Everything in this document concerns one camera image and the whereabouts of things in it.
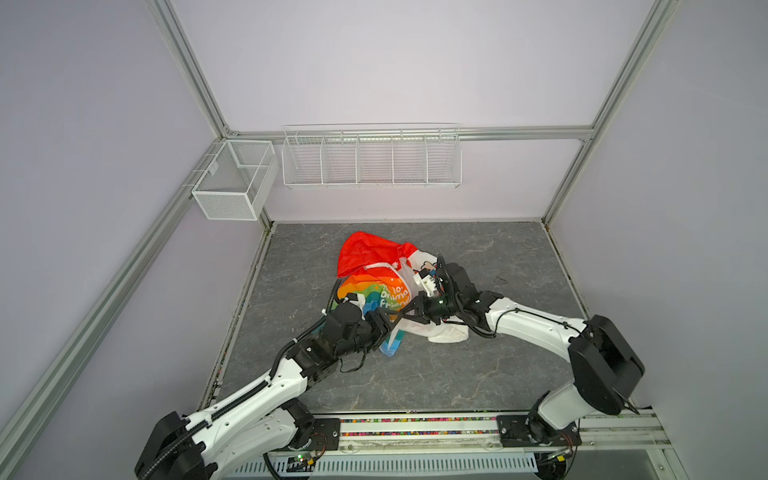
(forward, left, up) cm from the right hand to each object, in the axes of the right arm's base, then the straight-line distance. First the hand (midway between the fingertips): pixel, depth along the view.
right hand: (398, 316), depth 80 cm
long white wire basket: (+56, -7, +14) cm, 58 cm away
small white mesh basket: (+44, +54, +12) cm, 70 cm away
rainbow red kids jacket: (+21, +6, -10) cm, 24 cm away
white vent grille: (-31, +4, -14) cm, 35 cm away
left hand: (-4, -1, +3) cm, 5 cm away
